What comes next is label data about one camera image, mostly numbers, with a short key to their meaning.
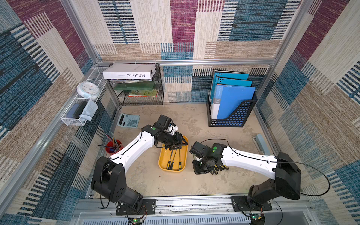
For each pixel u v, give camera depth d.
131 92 1.01
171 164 0.87
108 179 0.42
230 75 0.99
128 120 1.07
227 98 0.92
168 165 0.87
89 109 0.68
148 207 0.73
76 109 0.65
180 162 0.88
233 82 0.94
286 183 0.41
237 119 0.99
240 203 0.74
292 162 0.45
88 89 0.75
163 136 0.63
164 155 0.91
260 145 0.92
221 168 0.85
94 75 0.86
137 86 0.96
